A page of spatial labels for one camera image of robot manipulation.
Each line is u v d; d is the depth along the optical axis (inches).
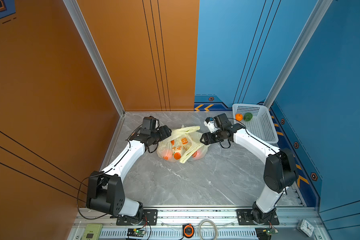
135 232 27.8
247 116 43.7
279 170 18.8
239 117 44.1
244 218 28.5
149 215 29.1
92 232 26.9
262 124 43.1
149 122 25.8
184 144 37.0
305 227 27.4
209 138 31.0
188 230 26.4
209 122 31.9
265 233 27.7
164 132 29.9
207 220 29.7
